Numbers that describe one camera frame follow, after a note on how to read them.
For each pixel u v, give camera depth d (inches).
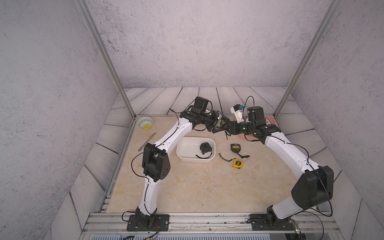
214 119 29.1
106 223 29.9
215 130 30.9
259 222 28.6
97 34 31.2
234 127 28.0
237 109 28.6
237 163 36.0
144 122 45.2
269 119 45.3
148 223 25.2
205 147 38.8
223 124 31.3
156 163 20.6
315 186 16.7
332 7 27.9
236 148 38.8
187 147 39.1
